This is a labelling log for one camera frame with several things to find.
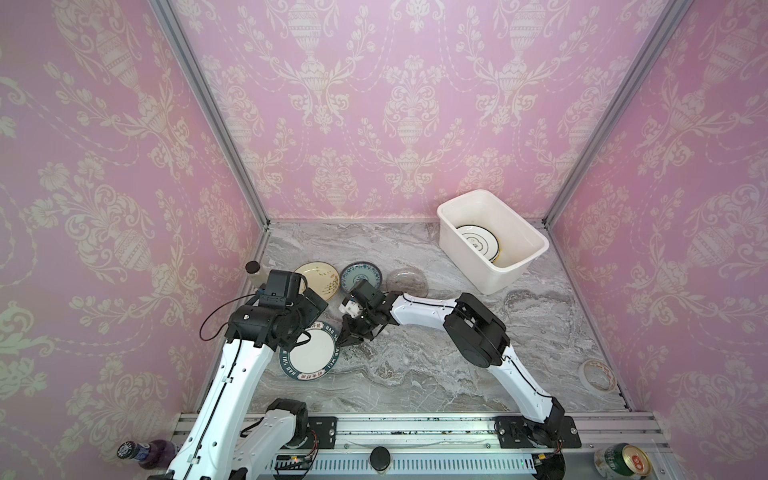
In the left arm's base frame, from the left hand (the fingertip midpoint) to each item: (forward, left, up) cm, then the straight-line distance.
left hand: (317, 314), depth 74 cm
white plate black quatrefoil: (+39, -51, -15) cm, 66 cm away
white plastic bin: (+31, -61, -7) cm, 69 cm away
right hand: (0, -3, -18) cm, 18 cm away
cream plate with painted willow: (+24, +6, -19) cm, 31 cm away
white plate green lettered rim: (-5, +4, -19) cm, 20 cm away
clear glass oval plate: (+23, -24, -19) cm, 38 cm away
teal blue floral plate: (+27, -5, -19) cm, 33 cm away
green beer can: (-28, -67, -7) cm, 73 cm away
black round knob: (-28, -17, -10) cm, 34 cm away
